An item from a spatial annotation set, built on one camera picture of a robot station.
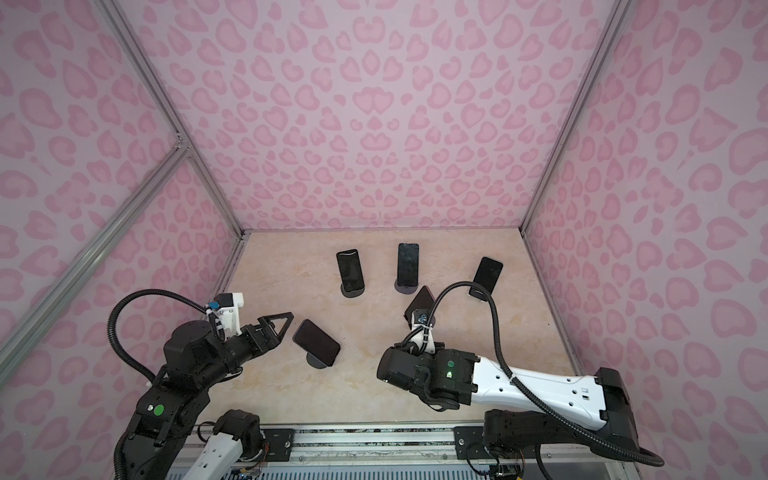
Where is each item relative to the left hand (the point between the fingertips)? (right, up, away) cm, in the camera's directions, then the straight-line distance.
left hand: (283, 316), depth 66 cm
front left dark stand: (+3, -15, +14) cm, 21 cm away
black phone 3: (+3, -11, +17) cm, 20 cm away
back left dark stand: (+10, 0, +34) cm, 36 cm away
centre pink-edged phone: (+33, 0, +24) cm, 41 cm away
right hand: (+28, -10, +6) cm, 30 cm away
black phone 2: (+54, +7, +30) cm, 63 cm away
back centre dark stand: (+28, +2, +37) cm, 46 cm away
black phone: (+29, +11, +29) cm, 42 cm away
